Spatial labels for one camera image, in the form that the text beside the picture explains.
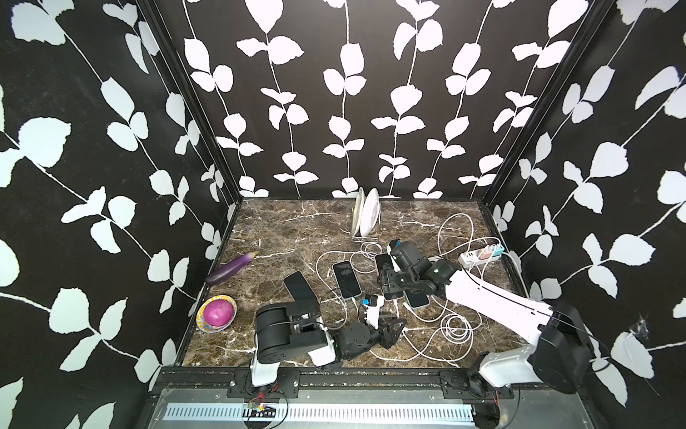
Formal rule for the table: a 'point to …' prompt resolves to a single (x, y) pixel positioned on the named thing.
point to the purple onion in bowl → (218, 312)
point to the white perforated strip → (322, 412)
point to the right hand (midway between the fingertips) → (384, 273)
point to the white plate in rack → (371, 213)
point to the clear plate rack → (366, 239)
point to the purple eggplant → (228, 271)
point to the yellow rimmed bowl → (206, 328)
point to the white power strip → (489, 252)
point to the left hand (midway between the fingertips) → (405, 319)
